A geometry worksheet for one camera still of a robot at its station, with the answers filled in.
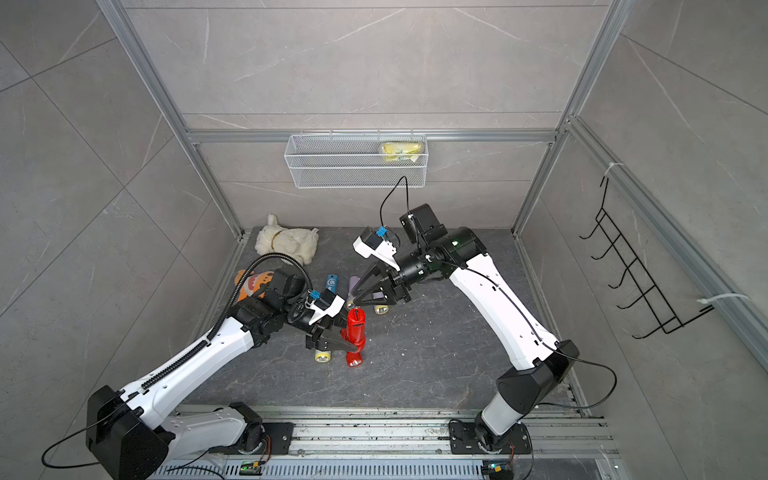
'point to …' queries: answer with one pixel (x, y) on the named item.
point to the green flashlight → (323, 356)
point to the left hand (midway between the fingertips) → (360, 334)
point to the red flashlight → (354, 336)
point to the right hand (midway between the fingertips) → (360, 298)
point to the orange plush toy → (252, 283)
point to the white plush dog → (300, 243)
